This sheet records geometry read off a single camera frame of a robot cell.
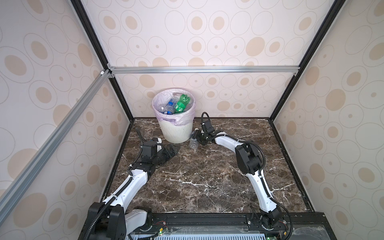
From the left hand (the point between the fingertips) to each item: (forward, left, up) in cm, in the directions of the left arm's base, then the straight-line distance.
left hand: (179, 148), depth 82 cm
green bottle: (+24, 0, +11) cm, 26 cm away
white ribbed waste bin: (+15, +4, -6) cm, 17 cm away
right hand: (+18, -7, -15) cm, 25 cm away
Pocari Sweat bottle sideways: (+12, -7, -12) cm, 19 cm away
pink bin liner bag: (+16, -3, +8) cm, 18 cm away
